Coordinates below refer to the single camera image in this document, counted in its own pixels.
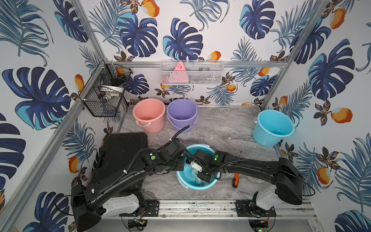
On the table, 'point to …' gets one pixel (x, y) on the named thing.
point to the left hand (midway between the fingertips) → (184, 164)
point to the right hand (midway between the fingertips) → (202, 171)
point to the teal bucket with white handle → (185, 177)
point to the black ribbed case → (117, 152)
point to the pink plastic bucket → (149, 113)
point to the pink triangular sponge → (179, 75)
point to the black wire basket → (104, 93)
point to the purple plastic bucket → (181, 113)
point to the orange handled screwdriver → (235, 180)
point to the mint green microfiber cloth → (199, 181)
